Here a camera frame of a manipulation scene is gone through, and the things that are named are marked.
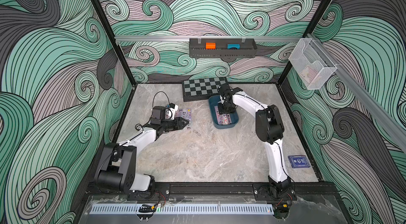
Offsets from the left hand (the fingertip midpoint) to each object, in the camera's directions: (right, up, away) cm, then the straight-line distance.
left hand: (186, 121), depth 87 cm
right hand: (+24, +4, +14) cm, 28 cm away
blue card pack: (+59, -21, -5) cm, 63 cm away
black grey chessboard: (+9, +19, +24) cm, 32 cm away
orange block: (+14, +45, +8) cm, 48 cm away
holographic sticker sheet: (+22, 0, +9) cm, 24 cm away
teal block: (+26, +45, +8) cm, 53 cm away
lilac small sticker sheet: (-2, +3, +16) cm, 17 cm away
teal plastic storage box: (+17, +10, +18) cm, 26 cm away
